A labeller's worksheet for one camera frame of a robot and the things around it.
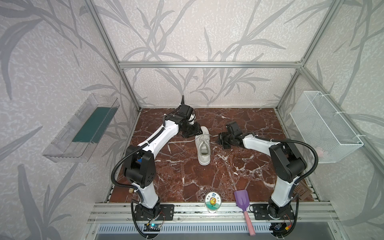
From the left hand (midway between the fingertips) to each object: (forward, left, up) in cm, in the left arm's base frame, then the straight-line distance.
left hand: (202, 128), depth 86 cm
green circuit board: (-46, +24, -19) cm, 55 cm away
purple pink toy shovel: (-33, -21, -16) cm, 42 cm away
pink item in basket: (-17, -58, +4) cm, 60 cm away
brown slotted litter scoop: (-28, -55, -16) cm, 64 cm away
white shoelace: (-2, -1, -9) cm, 9 cm away
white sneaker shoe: (-6, 0, -11) cm, 13 cm away
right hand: (+2, -7, -10) cm, 12 cm away
